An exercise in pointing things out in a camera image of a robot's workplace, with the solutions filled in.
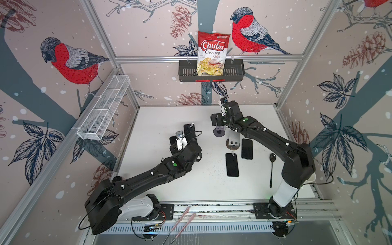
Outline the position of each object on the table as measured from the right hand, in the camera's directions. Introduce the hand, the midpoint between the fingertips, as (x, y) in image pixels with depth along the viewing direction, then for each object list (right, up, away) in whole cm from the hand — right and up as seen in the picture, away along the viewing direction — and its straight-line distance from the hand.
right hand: (217, 115), depth 87 cm
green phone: (+20, -21, +8) cm, 30 cm away
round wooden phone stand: (+11, -21, +10) cm, 25 cm away
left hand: (-16, -13, -7) cm, 22 cm away
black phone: (-16, -11, +8) cm, 21 cm away
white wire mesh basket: (-61, +4, -9) cm, 62 cm away
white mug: (+28, -23, -37) cm, 52 cm away
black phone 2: (+9, -30, +3) cm, 32 cm away
